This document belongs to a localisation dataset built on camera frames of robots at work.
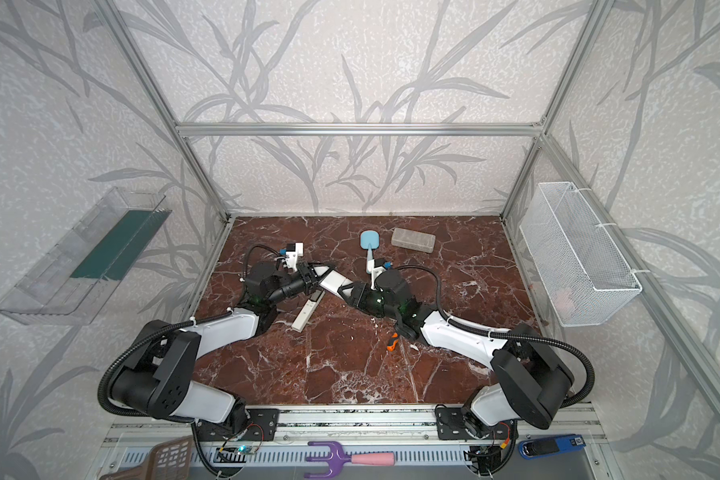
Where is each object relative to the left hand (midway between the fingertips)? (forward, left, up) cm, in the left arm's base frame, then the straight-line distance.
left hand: (338, 262), depth 79 cm
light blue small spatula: (+24, -8, -22) cm, 34 cm away
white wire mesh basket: (-12, -54, +14) cm, 57 cm away
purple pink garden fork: (-42, -2, -20) cm, 46 cm away
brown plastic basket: (-43, +38, -21) cm, 61 cm away
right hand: (-5, -1, -3) cm, 6 cm away
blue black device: (-39, -52, -19) cm, 68 cm away
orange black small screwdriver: (-15, -15, -20) cm, 29 cm away
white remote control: (-4, +1, -3) cm, 5 cm away
